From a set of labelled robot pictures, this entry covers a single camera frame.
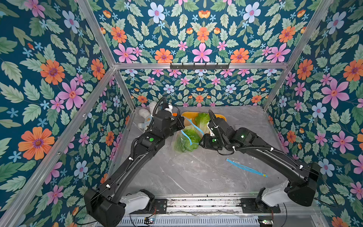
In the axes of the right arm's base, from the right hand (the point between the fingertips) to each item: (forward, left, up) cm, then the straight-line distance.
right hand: (202, 140), depth 71 cm
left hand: (+9, +8, +8) cm, 14 cm away
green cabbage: (-1, +8, +1) cm, 8 cm away
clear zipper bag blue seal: (+8, +7, +2) cm, 11 cm away
